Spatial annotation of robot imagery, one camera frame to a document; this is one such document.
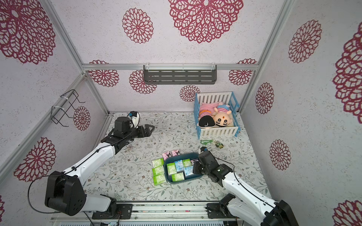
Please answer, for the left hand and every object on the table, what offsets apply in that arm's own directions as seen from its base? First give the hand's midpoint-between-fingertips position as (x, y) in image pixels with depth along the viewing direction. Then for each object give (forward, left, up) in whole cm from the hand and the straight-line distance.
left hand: (149, 128), depth 84 cm
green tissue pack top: (-14, -23, -18) cm, 32 cm away
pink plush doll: (+28, -39, -12) cm, 50 cm away
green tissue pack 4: (-19, -5, -17) cm, 27 cm away
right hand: (-19, -28, -14) cm, 37 cm away
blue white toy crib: (+34, -55, -6) cm, 65 cm away
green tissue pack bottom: (-23, -6, -17) cm, 29 cm away
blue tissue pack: (-21, -23, -14) cm, 34 cm away
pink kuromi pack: (-13, -26, -18) cm, 34 cm away
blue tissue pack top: (-17, -18, -18) cm, 30 cm away
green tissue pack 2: (-23, -17, -18) cm, 34 cm away
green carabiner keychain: (+4, -37, -22) cm, 43 cm away
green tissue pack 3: (-14, -4, -18) cm, 23 cm away
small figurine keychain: (0, -46, -20) cm, 50 cm away
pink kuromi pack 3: (-7, -15, -19) cm, 25 cm away
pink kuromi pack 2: (-9, -9, -18) cm, 22 cm away
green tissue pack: (-18, -13, -17) cm, 28 cm away
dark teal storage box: (-12, -13, -17) cm, 25 cm away
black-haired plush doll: (+15, -37, -11) cm, 42 cm away
